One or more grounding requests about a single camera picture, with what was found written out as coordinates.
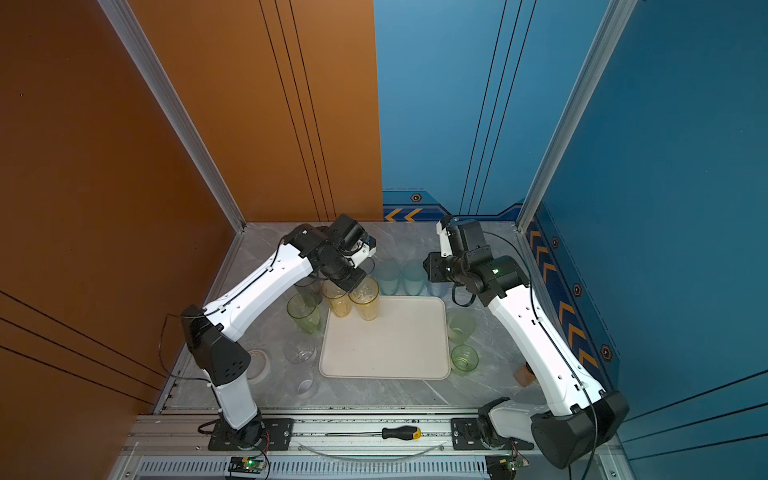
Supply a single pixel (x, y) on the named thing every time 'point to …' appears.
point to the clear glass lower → (299, 381)
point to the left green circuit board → (245, 465)
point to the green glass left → (302, 308)
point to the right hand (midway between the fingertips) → (427, 263)
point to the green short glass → (464, 359)
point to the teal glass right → (414, 275)
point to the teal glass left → (388, 273)
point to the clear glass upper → (300, 352)
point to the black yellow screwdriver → (410, 432)
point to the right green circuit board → (504, 467)
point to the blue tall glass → (441, 289)
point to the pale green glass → (461, 326)
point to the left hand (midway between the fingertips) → (357, 279)
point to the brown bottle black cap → (525, 375)
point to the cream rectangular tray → (409, 340)
